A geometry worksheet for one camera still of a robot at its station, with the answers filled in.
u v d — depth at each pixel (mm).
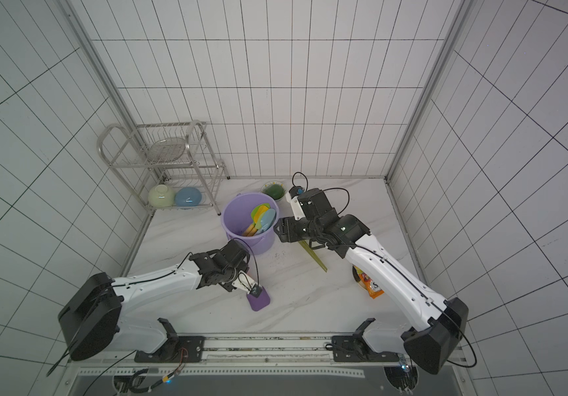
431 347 364
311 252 896
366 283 849
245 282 716
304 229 596
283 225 623
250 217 950
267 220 917
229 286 742
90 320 404
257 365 713
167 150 937
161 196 1008
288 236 610
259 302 812
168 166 1138
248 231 939
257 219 926
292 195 644
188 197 1027
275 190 1086
